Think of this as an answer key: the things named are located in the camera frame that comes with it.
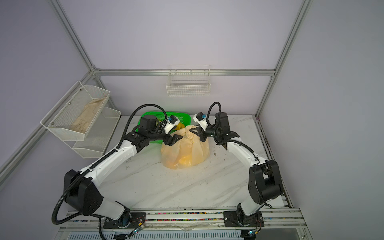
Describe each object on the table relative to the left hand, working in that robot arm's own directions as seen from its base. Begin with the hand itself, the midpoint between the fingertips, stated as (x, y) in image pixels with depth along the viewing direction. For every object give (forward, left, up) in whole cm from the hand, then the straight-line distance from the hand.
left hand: (177, 132), depth 79 cm
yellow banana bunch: (+6, -1, -2) cm, 6 cm away
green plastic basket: (+26, -2, -15) cm, 30 cm away
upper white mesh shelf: (+8, +56, +5) cm, 57 cm away
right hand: (+2, -7, +1) cm, 7 cm away
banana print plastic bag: (-4, -6, -14) cm, 16 cm away
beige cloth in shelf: (+6, +49, +5) cm, 50 cm away
